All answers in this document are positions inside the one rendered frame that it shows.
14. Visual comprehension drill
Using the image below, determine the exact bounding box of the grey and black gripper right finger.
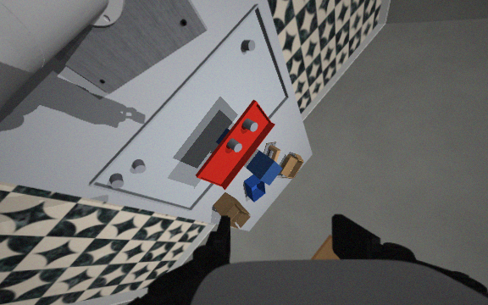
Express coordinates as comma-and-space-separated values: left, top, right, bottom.
332, 214, 488, 298

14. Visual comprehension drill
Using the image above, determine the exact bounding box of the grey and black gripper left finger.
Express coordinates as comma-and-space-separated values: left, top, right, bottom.
127, 215, 230, 305

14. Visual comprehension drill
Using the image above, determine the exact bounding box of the grey cylinder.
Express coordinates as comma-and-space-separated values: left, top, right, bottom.
133, 159, 146, 174
110, 174, 124, 189
227, 138, 242, 153
241, 40, 255, 51
243, 119, 258, 132

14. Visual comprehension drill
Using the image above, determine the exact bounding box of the blue open bin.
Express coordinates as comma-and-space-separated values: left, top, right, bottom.
244, 175, 265, 202

